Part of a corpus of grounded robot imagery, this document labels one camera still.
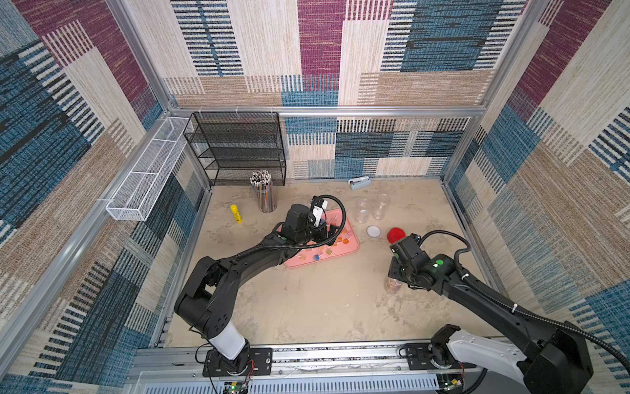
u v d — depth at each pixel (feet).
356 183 3.87
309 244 2.50
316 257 3.10
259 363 2.40
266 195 3.35
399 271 2.39
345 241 3.26
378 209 3.39
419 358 2.39
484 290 1.61
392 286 2.75
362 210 3.33
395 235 3.23
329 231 2.58
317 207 2.51
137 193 2.32
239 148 3.57
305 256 3.15
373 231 3.35
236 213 3.34
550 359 1.25
